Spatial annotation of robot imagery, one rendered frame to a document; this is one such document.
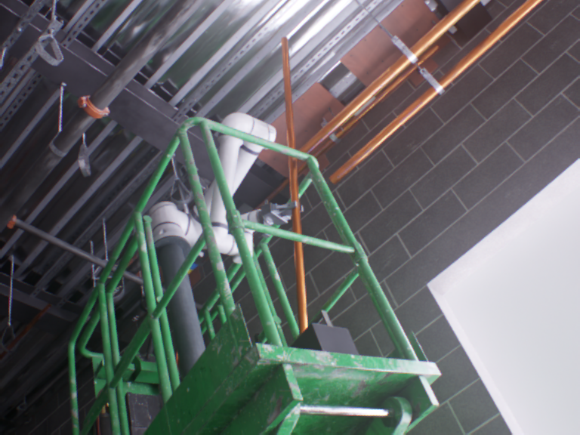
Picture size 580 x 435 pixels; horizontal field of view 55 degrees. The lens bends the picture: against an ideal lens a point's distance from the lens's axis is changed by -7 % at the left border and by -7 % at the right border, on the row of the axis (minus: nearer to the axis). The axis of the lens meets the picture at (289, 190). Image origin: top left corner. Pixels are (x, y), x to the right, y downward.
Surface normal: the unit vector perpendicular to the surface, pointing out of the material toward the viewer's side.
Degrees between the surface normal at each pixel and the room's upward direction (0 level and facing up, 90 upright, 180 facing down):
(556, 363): 90
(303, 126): 180
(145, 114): 180
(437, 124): 90
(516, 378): 90
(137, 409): 90
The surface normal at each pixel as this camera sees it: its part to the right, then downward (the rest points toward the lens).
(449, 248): -0.64, -0.44
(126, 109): 0.28, 0.63
